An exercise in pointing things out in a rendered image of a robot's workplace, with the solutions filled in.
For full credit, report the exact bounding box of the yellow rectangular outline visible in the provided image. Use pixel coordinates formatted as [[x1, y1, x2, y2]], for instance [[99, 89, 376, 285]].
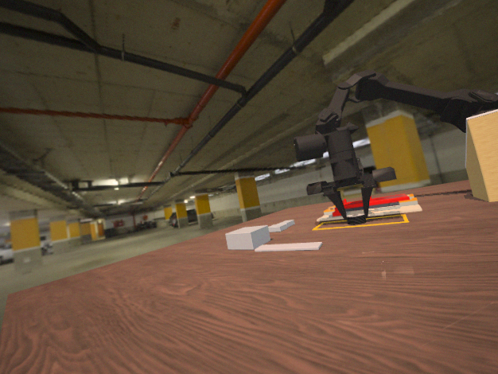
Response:
[[312, 214, 409, 230]]

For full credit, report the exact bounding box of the white wheel with black tyre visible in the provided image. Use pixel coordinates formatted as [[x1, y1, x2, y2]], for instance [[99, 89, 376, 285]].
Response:
[[346, 213, 367, 225]]

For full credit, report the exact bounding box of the pale pink flat bar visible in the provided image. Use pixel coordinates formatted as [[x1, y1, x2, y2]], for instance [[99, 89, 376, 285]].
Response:
[[255, 242, 323, 251]]

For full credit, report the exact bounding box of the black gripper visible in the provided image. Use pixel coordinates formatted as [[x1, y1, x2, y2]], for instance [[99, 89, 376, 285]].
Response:
[[307, 150, 397, 220]]

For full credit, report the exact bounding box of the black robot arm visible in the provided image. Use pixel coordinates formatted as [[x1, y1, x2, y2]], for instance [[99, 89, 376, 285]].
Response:
[[294, 69, 498, 162]]

